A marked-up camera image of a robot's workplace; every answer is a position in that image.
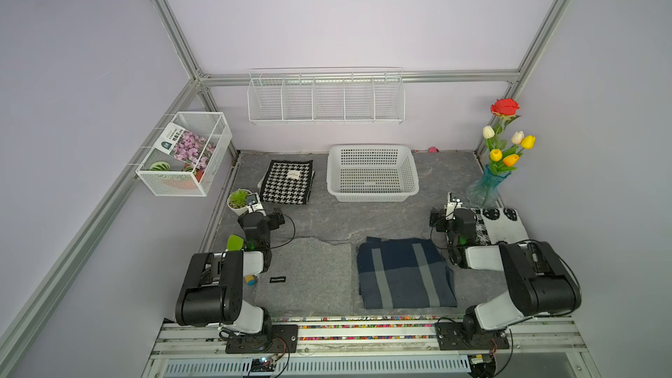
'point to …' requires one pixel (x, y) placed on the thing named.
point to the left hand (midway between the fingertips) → (265, 207)
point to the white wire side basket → (167, 176)
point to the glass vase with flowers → (504, 154)
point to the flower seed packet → (184, 144)
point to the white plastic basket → (372, 172)
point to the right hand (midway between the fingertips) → (447, 206)
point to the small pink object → (433, 150)
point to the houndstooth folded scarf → (288, 182)
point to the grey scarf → (307, 277)
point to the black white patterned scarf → (498, 225)
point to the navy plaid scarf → (403, 273)
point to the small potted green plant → (237, 201)
